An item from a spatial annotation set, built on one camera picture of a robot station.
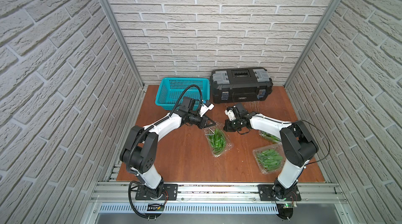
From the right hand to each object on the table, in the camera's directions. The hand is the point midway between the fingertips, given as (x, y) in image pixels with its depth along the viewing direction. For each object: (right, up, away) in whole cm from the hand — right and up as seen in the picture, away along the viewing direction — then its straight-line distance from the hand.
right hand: (226, 127), depth 93 cm
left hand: (-7, +4, -11) cm, 14 cm away
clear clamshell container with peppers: (-5, -6, -7) cm, 11 cm away
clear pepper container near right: (+22, -15, -12) cm, 29 cm away
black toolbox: (+5, +26, +4) cm, 27 cm away
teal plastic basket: (-39, +25, +21) cm, 51 cm away
